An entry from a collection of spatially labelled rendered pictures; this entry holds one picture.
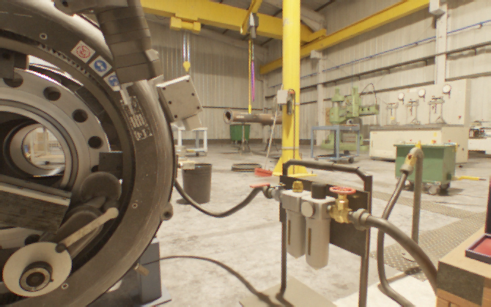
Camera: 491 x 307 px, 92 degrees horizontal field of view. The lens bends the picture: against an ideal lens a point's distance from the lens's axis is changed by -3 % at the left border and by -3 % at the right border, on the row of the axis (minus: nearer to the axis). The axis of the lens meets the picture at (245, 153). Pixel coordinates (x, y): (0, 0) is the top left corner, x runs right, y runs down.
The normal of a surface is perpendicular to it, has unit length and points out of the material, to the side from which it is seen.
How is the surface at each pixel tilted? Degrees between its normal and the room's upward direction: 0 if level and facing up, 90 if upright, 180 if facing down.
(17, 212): 90
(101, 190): 90
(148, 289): 90
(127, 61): 110
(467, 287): 90
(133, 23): 100
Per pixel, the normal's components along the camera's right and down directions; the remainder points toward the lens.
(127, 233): 0.55, 0.06
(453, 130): 0.29, 0.07
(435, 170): -0.80, 0.04
